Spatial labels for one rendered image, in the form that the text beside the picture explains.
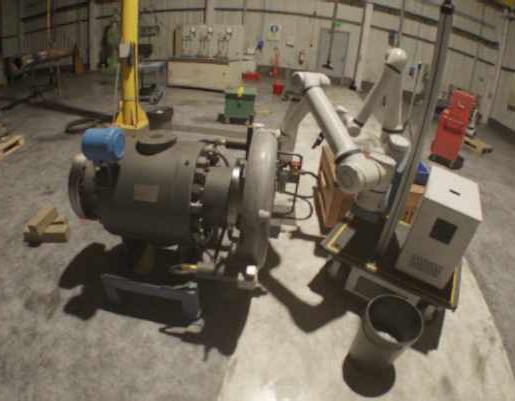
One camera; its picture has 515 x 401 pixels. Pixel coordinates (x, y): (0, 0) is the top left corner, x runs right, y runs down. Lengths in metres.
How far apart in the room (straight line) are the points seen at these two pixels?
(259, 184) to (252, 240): 0.24
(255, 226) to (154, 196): 0.50
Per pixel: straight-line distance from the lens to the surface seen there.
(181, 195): 1.36
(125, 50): 4.73
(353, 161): 1.41
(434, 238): 1.66
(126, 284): 1.70
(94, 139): 1.40
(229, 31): 7.96
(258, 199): 1.22
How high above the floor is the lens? 1.44
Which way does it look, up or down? 31 degrees down
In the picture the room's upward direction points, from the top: 6 degrees clockwise
